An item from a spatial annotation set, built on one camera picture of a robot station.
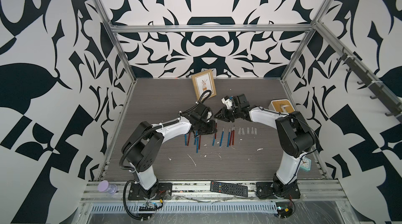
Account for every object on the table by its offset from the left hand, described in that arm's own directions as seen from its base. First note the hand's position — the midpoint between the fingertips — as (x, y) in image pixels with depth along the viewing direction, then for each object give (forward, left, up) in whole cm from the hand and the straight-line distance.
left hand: (216, 128), depth 88 cm
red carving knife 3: (-1, -10, -7) cm, 13 cm away
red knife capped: (-2, +1, -1) cm, 3 cm away
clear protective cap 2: (+1, -16, -6) cm, 17 cm away
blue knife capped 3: (-3, -7, -7) cm, 10 cm away
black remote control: (-30, -8, -5) cm, 31 cm away
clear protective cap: (0, -14, -7) cm, 16 cm away
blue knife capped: (-5, +11, -7) cm, 14 cm away
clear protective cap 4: (+1, -24, -7) cm, 25 cm away
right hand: (+8, +1, +1) cm, 8 cm away
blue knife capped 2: (-3, -3, -7) cm, 8 cm away
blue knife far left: (-3, +17, -7) cm, 19 cm away
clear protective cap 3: (0, -22, -6) cm, 23 cm away
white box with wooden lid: (+15, -42, -1) cm, 45 cm away
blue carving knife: (-4, +2, -8) cm, 9 cm away
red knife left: (-3, +16, -8) cm, 18 cm away
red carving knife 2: (-3, -9, -7) cm, 11 cm away
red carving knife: (-4, +10, -7) cm, 13 cm away
